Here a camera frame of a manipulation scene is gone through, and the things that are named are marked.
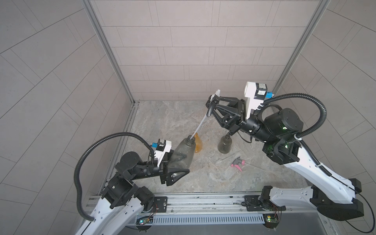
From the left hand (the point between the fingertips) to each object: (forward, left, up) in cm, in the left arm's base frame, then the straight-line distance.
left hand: (187, 167), depth 53 cm
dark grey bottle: (+21, -20, -21) cm, 36 cm away
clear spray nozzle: (+14, -18, -29) cm, 37 cm away
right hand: (+8, -7, +25) cm, 27 cm away
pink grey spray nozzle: (+13, -27, -30) cm, 43 cm away
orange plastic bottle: (+24, -6, -30) cm, 39 cm away
